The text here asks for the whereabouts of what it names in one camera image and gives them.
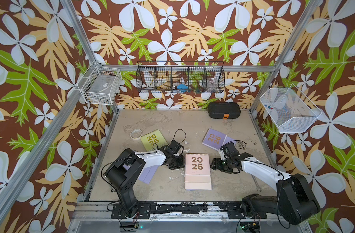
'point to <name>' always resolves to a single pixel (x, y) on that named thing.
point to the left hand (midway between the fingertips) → (186, 164)
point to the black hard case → (225, 110)
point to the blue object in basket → (182, 88)
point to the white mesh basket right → (291, 111)
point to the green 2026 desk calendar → (153, 141)
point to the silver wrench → (258, 188)
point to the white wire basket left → (100, 85)
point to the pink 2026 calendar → (197, 174)
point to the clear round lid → (136, 134)
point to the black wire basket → (181, 76)
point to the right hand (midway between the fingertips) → (213, 166)
